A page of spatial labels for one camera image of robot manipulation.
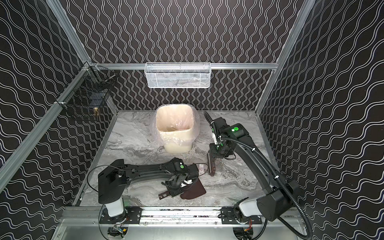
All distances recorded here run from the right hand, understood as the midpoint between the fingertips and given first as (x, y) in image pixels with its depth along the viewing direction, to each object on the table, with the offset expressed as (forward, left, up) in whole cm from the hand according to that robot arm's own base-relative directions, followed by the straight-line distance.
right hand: (217, 154), depth 75 cm
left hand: (-16, +21, -13) cm, 29 cm away
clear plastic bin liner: (+9, +32, +6) cm, 34 cm away
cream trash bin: (+24, +24, -5) cm, 35 cm away
